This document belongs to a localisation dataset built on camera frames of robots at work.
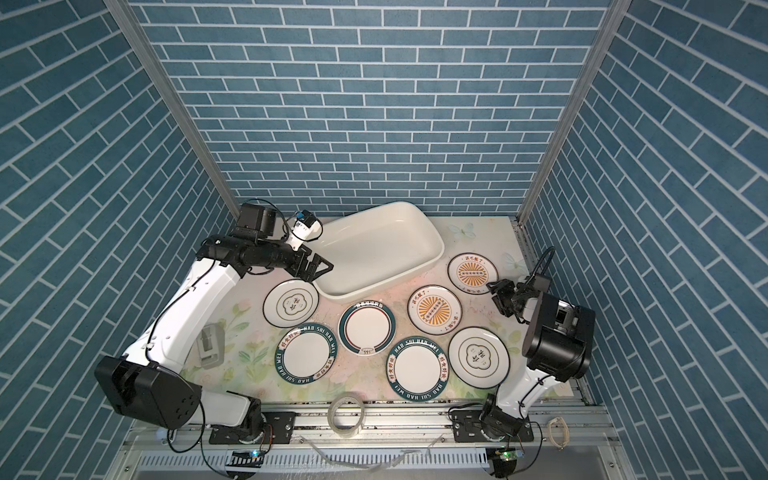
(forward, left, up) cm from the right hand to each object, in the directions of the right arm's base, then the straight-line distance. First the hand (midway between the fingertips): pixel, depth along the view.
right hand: (491, 285), depth 97 cm
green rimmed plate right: (-28, +23, -3) cm, 36 cm away
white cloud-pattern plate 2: (-11, +65, -2) cm, 66 cm away
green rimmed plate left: (-27, +55, -1) cm, 61 cm away
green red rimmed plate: (-17, +39, -3) cm, 43 cm away
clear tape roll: (-40, +41, -4) cm, 58 cm away
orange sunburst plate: (+7, +6, -4) cm, 10 cm away
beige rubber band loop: (-41, -14, -3) cm, 44 cm away
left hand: (-11, +50, +24) cm, 56 cm away
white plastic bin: (+13, +42, 0) cm, 44 cm away
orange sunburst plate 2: (-9, +18, -3) cm, 21 cm away
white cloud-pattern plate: (-23, +5, -3) cm, 24 cm away
